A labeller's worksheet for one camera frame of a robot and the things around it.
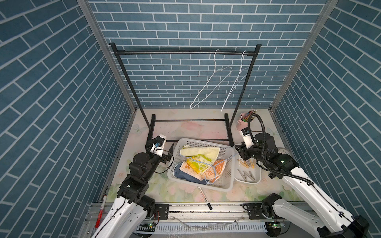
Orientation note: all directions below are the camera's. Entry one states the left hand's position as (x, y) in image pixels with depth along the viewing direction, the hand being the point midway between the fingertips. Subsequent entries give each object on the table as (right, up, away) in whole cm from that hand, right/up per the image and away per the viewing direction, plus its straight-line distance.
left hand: (169, 140), depth 70 cm
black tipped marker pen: (+19, -34, +6) cm, 39 cm away
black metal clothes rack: (-20, +5, +35) cm, 41 cm away
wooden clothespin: (+40, -16, +20) cm, 48 cm away
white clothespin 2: (+45, -23, +14) cm, 52 cm away
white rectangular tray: (+43, -21, +17) cm, 51 cm away
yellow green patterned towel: (+17, -12, +16) cm, 26 cm away
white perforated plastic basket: (+29, -26, +12) cm, 41 cm away
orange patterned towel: (+22, -20, +8) cm, 31 cm away
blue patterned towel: (+3, -21, +12) cm, 24 cm away
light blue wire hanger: (+20, -16, +12) cm, 28 cm away
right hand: (+36, -3, +6) cm, 37 cm away
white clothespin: (+41, -22, +14) cm, 48 cm away
